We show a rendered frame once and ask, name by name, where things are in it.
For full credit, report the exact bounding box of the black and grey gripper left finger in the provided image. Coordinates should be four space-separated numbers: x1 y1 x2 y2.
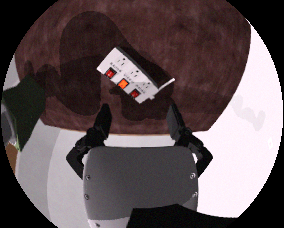
66 103 112 179

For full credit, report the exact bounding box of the white power strip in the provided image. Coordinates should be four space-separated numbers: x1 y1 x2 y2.
97 46 175 103

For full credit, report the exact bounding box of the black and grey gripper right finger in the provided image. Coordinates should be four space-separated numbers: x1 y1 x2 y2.
166 104 213 178

